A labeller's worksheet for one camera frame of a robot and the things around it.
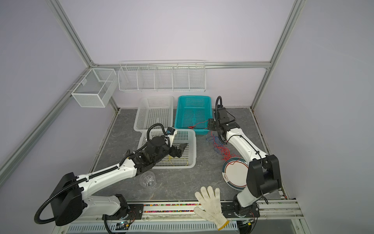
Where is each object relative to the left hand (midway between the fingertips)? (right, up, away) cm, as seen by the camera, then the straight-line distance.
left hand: (180, 142), depth 78 cm
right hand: (+20, +10, +11) cm, 25 cm away
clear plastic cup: (-20, -23, +7) cm, 31 cm away
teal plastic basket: (+7, +19, +42) cm, 46 cm away
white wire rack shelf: (-14, +43, +21) cm, 50 cm away
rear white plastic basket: (-25, +21, +42) cm, 53 cm away
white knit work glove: (+17, -33, -3) cm, 38 cm away
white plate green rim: (+33, -20, +10) cm, 40 cm away
